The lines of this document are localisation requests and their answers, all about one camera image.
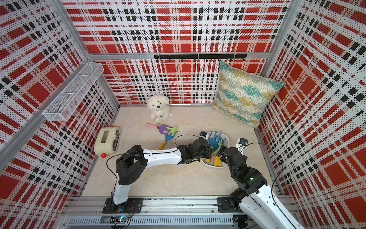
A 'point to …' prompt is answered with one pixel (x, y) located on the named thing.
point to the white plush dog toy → (158, 104)
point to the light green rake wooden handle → (213, 155)
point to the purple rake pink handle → (161, 128)
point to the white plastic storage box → (226, 144)
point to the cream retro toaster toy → (107, 140)
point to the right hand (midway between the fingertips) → (229, 149)
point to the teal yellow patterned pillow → (243, 95)
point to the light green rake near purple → (173, 130)
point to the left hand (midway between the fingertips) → (213, 149)
